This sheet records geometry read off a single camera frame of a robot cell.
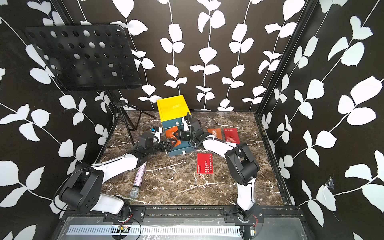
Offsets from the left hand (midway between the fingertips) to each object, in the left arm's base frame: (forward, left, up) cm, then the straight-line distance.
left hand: (173, 140), depth 88 cm
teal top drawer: (+9, 0, +6) cm, 10 cm away
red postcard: (-9, -19, -14) cm, 25 cm away
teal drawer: (-5, -7, -1) cm, 9 cm away
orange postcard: (+7, +3, -4) cm, 9 cm away
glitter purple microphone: (-26, +20, -10) cm, 34 cm away
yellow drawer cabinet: (+21, +1, +4) cm, 21 cm away
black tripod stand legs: (+35, +36, -13) cm, 52 cm away
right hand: (+4, 0, +2) cm, 5 cm away
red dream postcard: (+11, -40, -14) cm, 44 cm away
